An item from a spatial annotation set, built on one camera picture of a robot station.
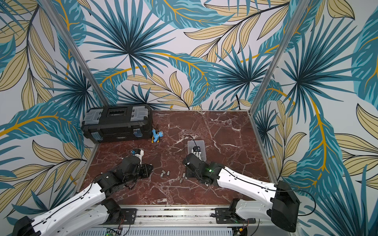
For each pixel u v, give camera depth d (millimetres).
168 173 874
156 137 1005
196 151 700
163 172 874
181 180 849
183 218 749
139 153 718
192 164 568
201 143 963
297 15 708
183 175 863
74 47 819
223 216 733
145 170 688
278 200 406
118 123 907
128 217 731
